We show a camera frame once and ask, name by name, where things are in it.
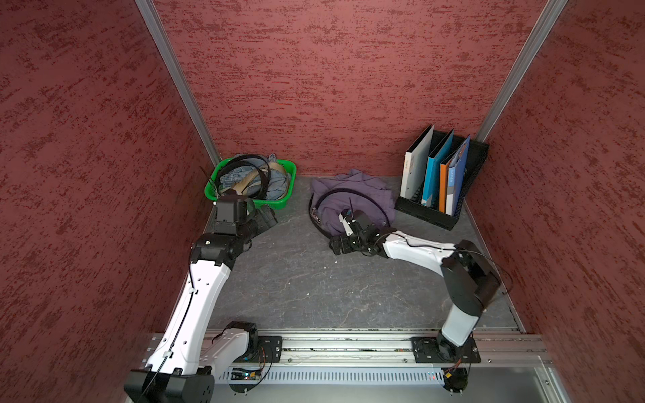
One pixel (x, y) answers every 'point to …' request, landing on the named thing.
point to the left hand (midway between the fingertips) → (261, 222)
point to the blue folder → (456, 178)
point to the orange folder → (443, 185)
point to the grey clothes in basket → (235, 175)
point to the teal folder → (431, 181)
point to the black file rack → (479, 154)
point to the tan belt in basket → (248, 180)
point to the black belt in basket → (254, 157)
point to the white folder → (415, 162)
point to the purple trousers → (342, 202)
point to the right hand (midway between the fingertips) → (340, 245)
